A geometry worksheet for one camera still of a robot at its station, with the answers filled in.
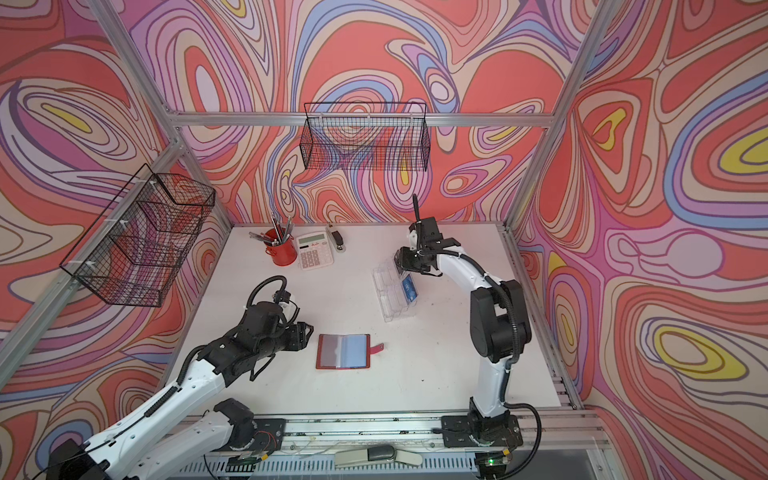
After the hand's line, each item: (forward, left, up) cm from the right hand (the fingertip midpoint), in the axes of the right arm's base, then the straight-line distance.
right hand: (404, 268), depth 95 cm
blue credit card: (-7, -1, 0) cm, 7 cm away
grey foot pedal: (-49, +10, -4) cm, 50 cm away
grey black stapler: (+18, +23, -5) cm, 30 cm away
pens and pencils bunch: (+15, +44, 0) cm, 47 cm away
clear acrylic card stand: (-5, +3, -5) cm, 8 cm away
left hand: (-20, +27, +2) cm, 33 cm away
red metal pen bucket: (+10, +41, +2) cm, 42 cm away
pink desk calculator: (+14, +32, -6) cm, 36 cm away
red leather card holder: (-23, +19, -9) cm, 31 cm away
